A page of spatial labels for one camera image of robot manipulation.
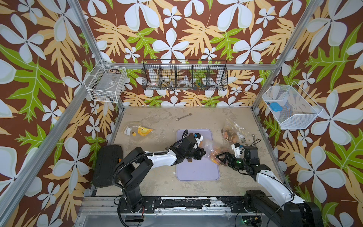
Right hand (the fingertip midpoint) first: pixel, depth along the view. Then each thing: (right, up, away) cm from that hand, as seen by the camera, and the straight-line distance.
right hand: (220, 158), depth 85 cm
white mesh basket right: (+42, +32, -2) cm, 53 cm away
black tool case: (-69, 0, 0) cm, 69 cm away
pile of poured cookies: (-18, -2, +5) cm, 19 cm away
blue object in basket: (+34, +32, 0) cm, 46 cm away
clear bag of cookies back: (+13, +15, +14) cm, 24 cm away
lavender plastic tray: (-10, -8, +2) cm, 12 cm away
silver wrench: (-26, +24, +28) cm, 45 cm away
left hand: (-8, +5, 0) cm, 9 cm away
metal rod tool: (+30, +12, +18) cm, 37 cm away
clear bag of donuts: (-4, +3, +2) cm, 5 cm away
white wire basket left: (-70, +47, +2) cm, 85 cm away
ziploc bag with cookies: (-54, +16, +9) cm, 57 cm away
